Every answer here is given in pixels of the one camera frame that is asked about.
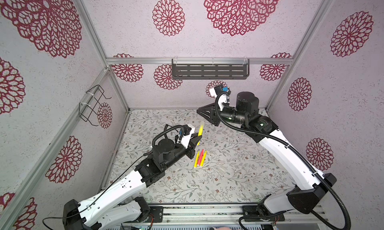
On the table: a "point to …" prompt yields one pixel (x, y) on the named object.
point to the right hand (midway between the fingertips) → (199, 106)
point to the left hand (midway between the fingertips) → (198, 137)
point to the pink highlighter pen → (200, 157)
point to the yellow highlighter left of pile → (196, 159)
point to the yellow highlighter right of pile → (203, 158)
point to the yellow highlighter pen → (200, 133)
